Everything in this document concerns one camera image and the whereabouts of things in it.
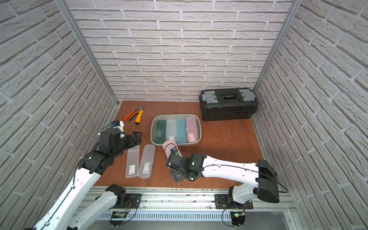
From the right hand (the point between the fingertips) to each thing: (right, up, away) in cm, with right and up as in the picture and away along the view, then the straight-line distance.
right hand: (181, 170), depth 74 cm
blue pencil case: (-2, +17, +27) cm, 32 cm away
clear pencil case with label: (-9, +18, +28) cm, 35 cm away
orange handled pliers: (-39, +33, +40) cm, 65 cm away
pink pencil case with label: (+6, +15, +21) cm, 27 cm away
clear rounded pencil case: (-22, 0, +14) cm, 26 cm away
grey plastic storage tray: (-11, +28, +33) cm, 44 cm away
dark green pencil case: (-16, +16, +24) cm, 33 cm away
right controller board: (+29, -23, -3) cm, 37 cm away
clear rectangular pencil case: (-30, 0, +12) cm, 33 cm away
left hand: (-24, +20, 0) cm, 31 cm away
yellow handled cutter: (-35, +30, +38) cm, 60 cm away
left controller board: (-33, -23, -1) cm, 41 cm away
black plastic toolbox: (+31, +37, +24) cm, 54 cm away
